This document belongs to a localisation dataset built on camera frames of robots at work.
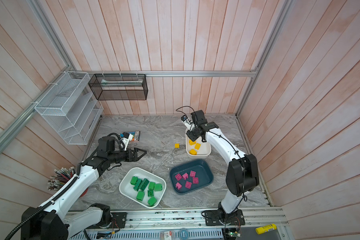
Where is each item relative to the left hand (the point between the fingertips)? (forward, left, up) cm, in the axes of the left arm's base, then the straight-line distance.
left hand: (141, 155), depth 78 cm
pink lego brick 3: (-6, -24, -14) cm, 29 cm away
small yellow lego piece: (+16, -19, -16) cm, 30 cm away
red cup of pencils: (-11, +41, -3) cm, 42 cm away
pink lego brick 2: (-12, -20, -14) cm, 27 cm away
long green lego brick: (-9, +3, -15) cm, 17 cm away
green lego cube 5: (-19, -6, -16) cm, 25 cm away
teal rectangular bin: (-2, -36, -18) cm, 40 cm away
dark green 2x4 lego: (-11, -1, -14) cm, 18 cm away
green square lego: (-15, -5, -15) cm, 22 cm away
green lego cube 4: (-17, +1, -15) cm, 22 cm away
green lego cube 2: (-11, -5, -16) cm, 20 cm away
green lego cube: (-8, +6, -14) cm, 18 cm away
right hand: (+17, -28, -1) cm, 33 cm away
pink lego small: (-4, -29, -16) cm, 33 cm away
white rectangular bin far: (+13, -38, -18) cm, 44 cm away
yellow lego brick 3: (+11, -30, -15) cm, 35 cm away
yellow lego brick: (+18, -29, -15) cm, 38 cm away
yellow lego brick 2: (+16, -33, -16) cm, 40 cm away
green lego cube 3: (-12, -9, -15) cm, 21 cm away
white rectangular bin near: (-12, +9, -17) cm, 23 cm away
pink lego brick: (-10, -26, -15) cm, 32 cm away
